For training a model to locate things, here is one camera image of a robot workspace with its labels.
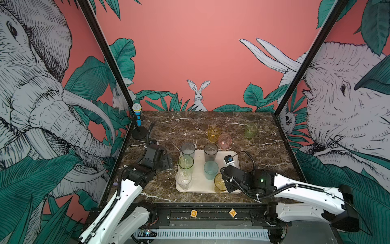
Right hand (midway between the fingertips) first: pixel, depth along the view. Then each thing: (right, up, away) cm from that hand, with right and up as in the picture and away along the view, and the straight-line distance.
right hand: (224, 177), depth 73 cm
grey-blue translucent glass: (-19, +11, +23) cm, 32 cm away
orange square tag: (-15, -19, +2) cm, 24 cm away
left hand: (-30, +9, +4) cm, 31 cm away
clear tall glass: (-21, -4, +11) cm, 24 cm away
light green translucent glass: (-19, +4, +13) cm, 24 cm away
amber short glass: (-2, +21, +34) cm, 40 cm away
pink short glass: (+5, +15, +31) cm, 34 cm away
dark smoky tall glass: (-4, +9, +27) cm, 29 cm away
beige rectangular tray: (-12, -8, +11) cm, 18 cm away
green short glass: (+25, +23, +35) cm, 49 cm away
